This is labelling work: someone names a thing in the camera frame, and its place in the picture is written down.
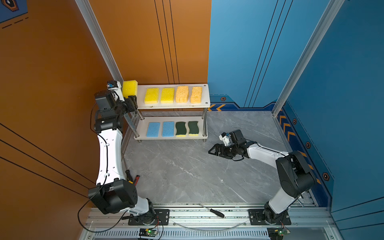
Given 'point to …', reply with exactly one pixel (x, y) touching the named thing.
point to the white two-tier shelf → (172, 111)
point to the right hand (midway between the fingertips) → (213, 153)
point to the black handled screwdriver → (214, 211)
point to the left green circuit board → (147, 232)
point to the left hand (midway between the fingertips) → (129, 95)
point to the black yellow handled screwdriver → (129, 177)
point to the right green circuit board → (275, 233)
